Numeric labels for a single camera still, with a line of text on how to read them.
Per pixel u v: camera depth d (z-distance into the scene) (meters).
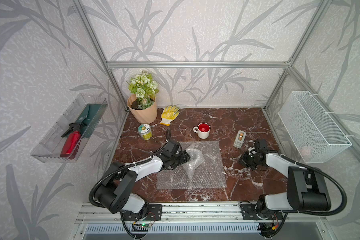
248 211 0.73
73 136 0.61
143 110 0.96
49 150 0.58
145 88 0.96
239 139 0.99
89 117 0.72
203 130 1.04
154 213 0.72
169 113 1.16
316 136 0.61
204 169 0.88
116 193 0.43
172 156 0.73
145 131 0.96
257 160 0.68
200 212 0.75
